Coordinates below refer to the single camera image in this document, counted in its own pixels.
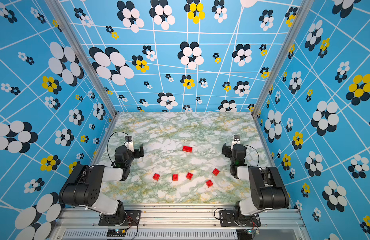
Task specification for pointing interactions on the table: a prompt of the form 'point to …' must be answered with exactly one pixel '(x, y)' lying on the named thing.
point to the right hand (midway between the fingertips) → (236, 144)
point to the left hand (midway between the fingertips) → (136, 142)
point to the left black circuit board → (116, 232)
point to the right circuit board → (247, 234)
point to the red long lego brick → (187, 148)
